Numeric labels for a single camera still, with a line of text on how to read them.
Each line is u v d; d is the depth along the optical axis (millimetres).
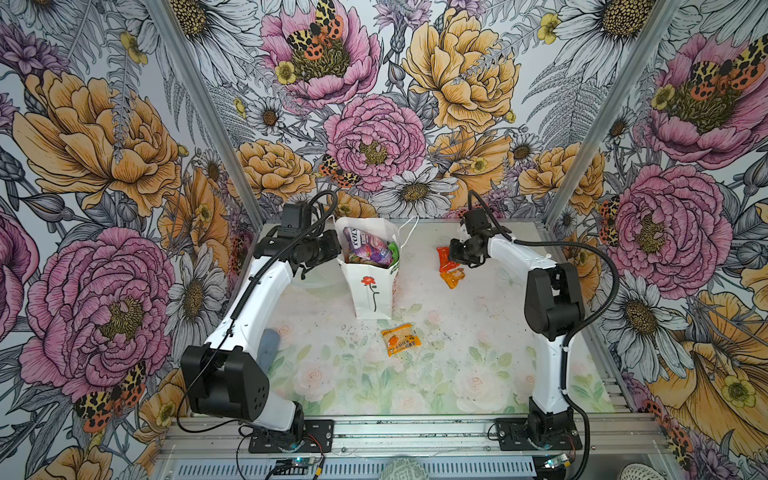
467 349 898
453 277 1044
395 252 889
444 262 1020
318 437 740
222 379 417
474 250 796
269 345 870
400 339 894
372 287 832
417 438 761
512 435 738
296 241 547
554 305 568
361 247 831
